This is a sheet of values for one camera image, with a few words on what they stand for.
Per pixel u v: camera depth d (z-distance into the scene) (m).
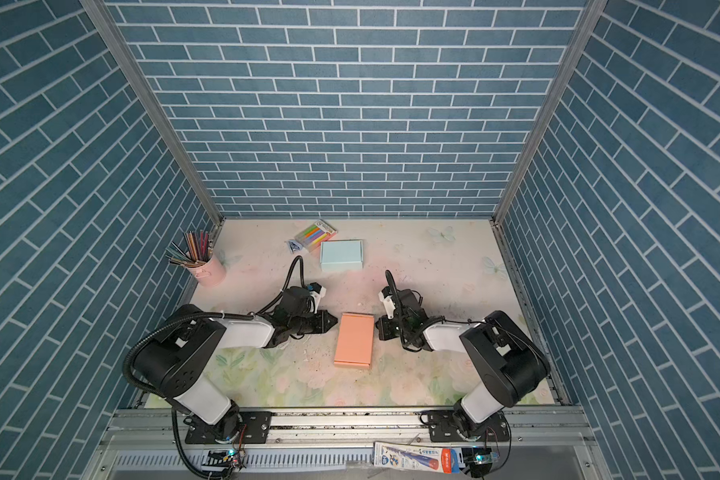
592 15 0.71
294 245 1.10
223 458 0.71
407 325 0.72
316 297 0.86
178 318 0.46
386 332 0.82
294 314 0.75
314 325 0.83
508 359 0.46
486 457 0.70
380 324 0.88
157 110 0.89
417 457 0.69
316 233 1.15
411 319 0.72
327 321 0.84
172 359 0.45
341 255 1.05
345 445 0.73
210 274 0.96
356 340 0.85
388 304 0.85
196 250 0.96
